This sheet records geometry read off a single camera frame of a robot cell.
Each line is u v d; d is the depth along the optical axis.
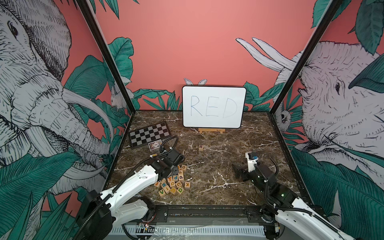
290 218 0.59
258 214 0.73
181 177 0.84
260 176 0.58
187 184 0.82
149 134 1.04
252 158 0.66
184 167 0.88
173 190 0.80
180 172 0.86
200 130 1.06
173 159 0.63
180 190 0.80
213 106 0.99
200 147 0.98
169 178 0.83
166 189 0.80
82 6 0.70
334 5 0.69
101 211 0.39
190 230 0.70
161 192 0.78
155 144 0.96
